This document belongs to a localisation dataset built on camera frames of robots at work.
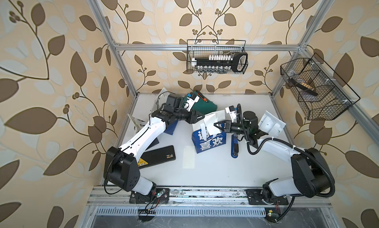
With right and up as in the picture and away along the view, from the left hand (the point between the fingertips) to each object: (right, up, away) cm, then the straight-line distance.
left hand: (199, 113), depth 77 cm
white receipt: (-6, -28, +12) cm, 31 cm away
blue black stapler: (+21, -20, +10) cm, 31 cm away
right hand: (+8, -7, +4) cm, 11 cm away
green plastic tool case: (+4, +5, +35) cm, 36 cm away
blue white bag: (+3, -12, +4) cm, 13 cm away
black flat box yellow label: (-26, -27, +14) cm, 40 cm away
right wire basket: (+61, +11, -2) cm, 62 cm away
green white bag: (+39, -7, +3) cm, 40 cm away
